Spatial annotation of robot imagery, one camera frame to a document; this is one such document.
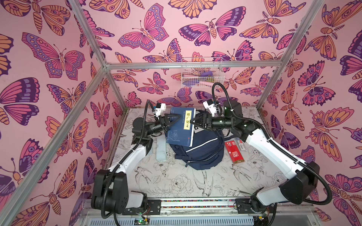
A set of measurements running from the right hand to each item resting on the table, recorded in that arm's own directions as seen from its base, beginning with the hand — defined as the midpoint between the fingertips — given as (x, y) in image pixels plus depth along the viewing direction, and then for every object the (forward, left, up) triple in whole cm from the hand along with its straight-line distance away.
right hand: (194, 122), depth 67 cm
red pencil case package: (+2, -28, -33) cm, 43 cm away
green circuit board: (-37, +26, -36) cm, 58 cm away
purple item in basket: (+42, -9, -1) cm, 43 cm away
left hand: (0, +6, 0) cm, 6 cm away
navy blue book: (-4, +6, -3) cm, 8 cm away
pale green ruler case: (+2, +21, -32) cm, 38 cm away
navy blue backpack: (0, -9, -28) cm, 29 cm away
